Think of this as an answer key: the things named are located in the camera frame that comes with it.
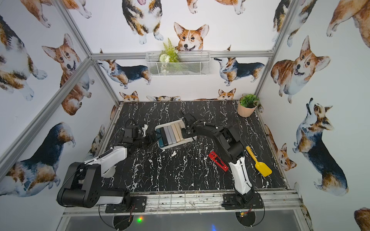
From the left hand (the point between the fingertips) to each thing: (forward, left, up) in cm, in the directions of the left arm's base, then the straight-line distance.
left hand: (161, 135), depth 89 cm
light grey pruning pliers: (+2, -4, -7) cm, 8 cm away
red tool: (-12, -33, -9) cm, 36 cm away
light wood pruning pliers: (+12, -11, -7) cm, 18 cm away
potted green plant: (+22, -58, +3) cm, 62 cm away
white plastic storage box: (+1, -15, -9) cm, 17 cm away
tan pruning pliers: (+7, -7, -7) cm, 12 cm away
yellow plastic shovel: (-18, -61, -9) cm, 64 cm away
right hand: (+6, -13, -8) cm, 16 cm away
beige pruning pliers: (+13, -7, -7) cm, 17 cm away
